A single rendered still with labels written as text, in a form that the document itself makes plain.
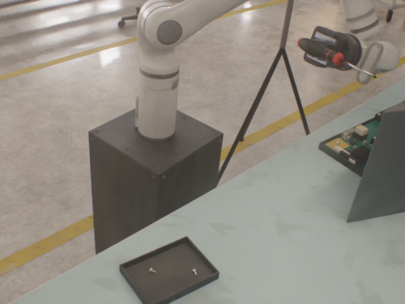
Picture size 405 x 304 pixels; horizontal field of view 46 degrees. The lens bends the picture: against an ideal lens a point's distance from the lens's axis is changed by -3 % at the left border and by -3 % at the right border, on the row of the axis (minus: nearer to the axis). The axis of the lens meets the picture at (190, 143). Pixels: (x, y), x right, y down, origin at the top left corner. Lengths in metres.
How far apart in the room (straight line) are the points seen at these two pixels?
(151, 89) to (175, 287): 0.56
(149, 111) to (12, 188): 1.39
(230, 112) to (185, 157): 1.89
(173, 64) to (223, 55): 2.66
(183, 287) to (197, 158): 0.57
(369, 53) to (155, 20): 0.45
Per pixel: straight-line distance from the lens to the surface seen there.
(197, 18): 1.05
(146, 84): 1.11
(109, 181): 1.25
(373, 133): 1.05
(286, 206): 0.82
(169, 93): 1.12
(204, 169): 1.24
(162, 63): 1.09
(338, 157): 0.95
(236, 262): 0.71
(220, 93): 3.21
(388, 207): 0.85
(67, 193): 2.36
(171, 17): 1.03
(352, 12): 1.17
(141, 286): 0.67
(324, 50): 0.91
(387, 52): 1.19
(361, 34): 1.19
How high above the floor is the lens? 1.52
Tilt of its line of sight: 34 degrees down
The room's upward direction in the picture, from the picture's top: 5 degrees clockwise
